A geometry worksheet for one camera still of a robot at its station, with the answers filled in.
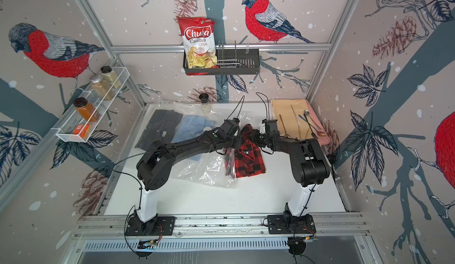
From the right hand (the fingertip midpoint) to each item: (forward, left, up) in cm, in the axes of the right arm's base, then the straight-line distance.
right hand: (248, 135), depth 99 cm
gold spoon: (+4, -23, -4) cm, 24 cm away
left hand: (-6, +2, +6) cm, 9 cm away
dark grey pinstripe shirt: (+4, +52, +1) cm, 52 cm away
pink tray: (+3, -44, -4) cm, 45 cm away
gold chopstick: (+12, -32, -3) cm, 34 cm away
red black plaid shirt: (-15, +2, -1) cm, 15 cm away
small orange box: (-19, +67, +29) cm, 75 cm away
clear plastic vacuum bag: (-21, +19, -2) cm, 29 cm away
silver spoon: (+22, -39, -3) cm, 45 cm away
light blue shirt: (+5, +34, 0) cm, 34 cm away
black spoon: (+5, -39, -4) cm, 39 cm away
